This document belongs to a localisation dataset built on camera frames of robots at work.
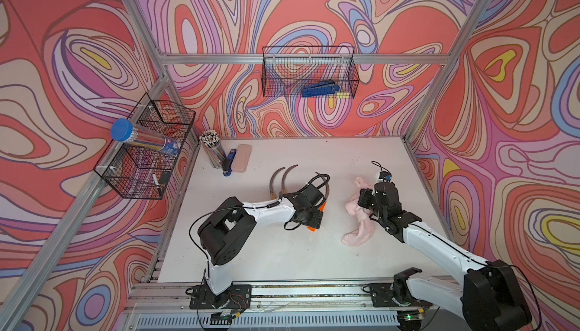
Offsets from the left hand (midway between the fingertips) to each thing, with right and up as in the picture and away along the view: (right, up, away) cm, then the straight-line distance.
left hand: (318, 221), depth 89 cm
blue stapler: (-40, +26, +19) cm, 52 cm away
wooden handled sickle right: (-14, +11, +9) cm, 20 cm away
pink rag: (+17, -1, -8) cm, 19 cm away
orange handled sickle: (+4, +6, +7) cm, 10 cm away
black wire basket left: (-62, +22, -14) cm, 67 cm away
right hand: (+17, +11, -2) cm, 20 cm away
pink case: (-35, +26, +19) cm, 47 cm away
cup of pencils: (-45, +33, +6) cm, 56 cm away
